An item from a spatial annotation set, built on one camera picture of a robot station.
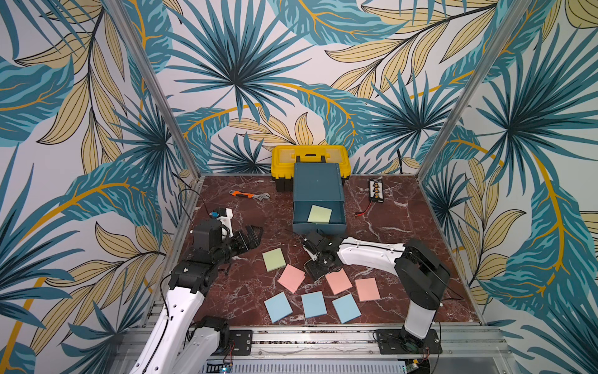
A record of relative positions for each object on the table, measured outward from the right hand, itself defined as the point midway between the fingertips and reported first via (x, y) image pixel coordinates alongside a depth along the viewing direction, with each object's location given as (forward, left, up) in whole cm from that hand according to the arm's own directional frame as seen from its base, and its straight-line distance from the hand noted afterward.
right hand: (316, 269), depth 89 cm
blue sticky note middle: (-12, +2, -1) cm, 13 cm away
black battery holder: (+38, -32, +1) cm, 50 cm away
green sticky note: (+4, +16, 0) cm, 17 cm away
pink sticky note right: (-8, -18, -1) cm, 20 cm away
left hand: (+2, +21, +21) cm, 30 cm away
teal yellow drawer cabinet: (+16, -1, +22) cm, 28 cm away
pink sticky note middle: (-5, -8, +1) cm, 9 cm away
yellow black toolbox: (+44, +12, +17) cm, 49 cm away
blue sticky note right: (-14, -9, 0) cm, 17 cm away
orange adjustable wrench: (+36, +24, +1) cm, 43 cm away
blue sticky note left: (-13, +14, 0) cm, 19 cm away
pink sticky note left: (-3, +10, -1) cm, 10 cm away
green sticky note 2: (+14, -1, +16) cm, 21 cm away
